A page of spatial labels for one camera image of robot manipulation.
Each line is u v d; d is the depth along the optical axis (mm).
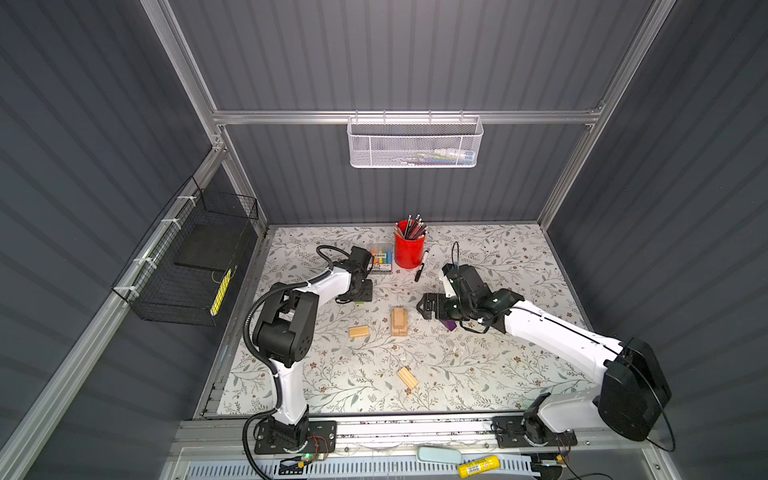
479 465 680
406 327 896
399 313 907
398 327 889
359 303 985
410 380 817
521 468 698
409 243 994
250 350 489
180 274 721
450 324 926
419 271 1051
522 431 696
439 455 691
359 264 806
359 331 915
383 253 1096
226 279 716
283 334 518
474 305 628
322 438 723
